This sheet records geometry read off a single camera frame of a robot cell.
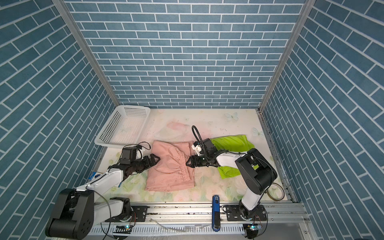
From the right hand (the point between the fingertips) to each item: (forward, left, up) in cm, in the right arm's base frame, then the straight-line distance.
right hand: (189, 162), depth 89 cm
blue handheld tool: (-25, -17, -1) cm, 30 cm away
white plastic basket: (+24, +50, -1) cm, 55 cm away
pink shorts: (-7, +10, +3) cm, 13 cm away
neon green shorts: (+16, -29, 0) cm, 33 cm away
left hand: (-1, +20, +1) cm, 20 cm away
